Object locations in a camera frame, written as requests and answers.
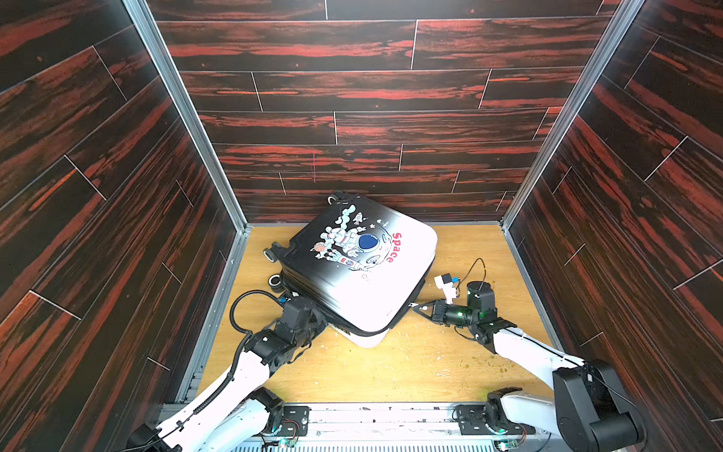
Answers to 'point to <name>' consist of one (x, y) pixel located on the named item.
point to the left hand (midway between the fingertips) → (327, 315)
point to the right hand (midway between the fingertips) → (419, 305)
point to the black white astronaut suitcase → (365, 266)
